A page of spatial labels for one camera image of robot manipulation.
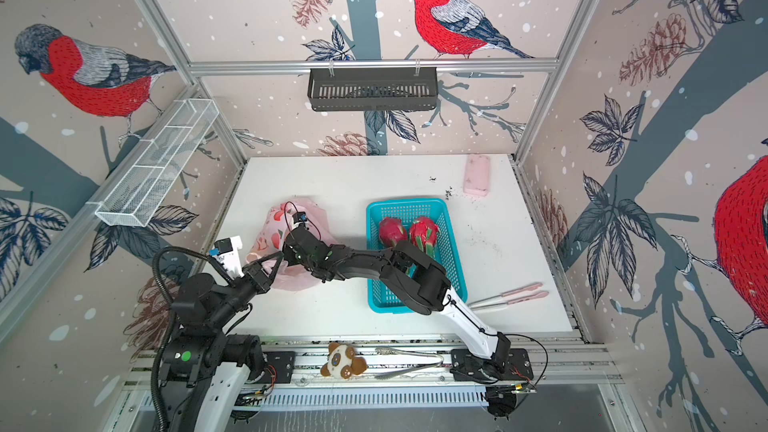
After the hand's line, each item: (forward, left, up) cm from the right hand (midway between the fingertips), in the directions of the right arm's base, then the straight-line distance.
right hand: (280, 251), depth 89 cm
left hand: (-11, -9, +18) cm, 23 cm away
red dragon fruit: (+7, -34, +1) cm, 34 cm away
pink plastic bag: (-2, -1, +9) cm, 9 cm away
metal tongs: (-29, -34, -8) cm, 46 cm away
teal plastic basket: (-10, -31, -7) cm, 34 cm away
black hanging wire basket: (+54, -25, +21) cm, 63 cm away
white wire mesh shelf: (+4, +27, +26) cm, 38 cm away
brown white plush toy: (-28, -23, -4) cm, 36 cm away
